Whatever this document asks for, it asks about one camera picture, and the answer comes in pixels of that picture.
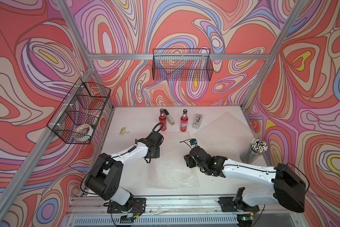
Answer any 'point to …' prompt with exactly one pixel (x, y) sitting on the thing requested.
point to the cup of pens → (257, 147)
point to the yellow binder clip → (123, 131)
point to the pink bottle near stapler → (163, 119)
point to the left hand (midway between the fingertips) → (155, 154)
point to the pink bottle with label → (184, 120)
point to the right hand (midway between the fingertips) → (189, 159)
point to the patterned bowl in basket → (83, 132)
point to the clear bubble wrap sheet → (168, 171)
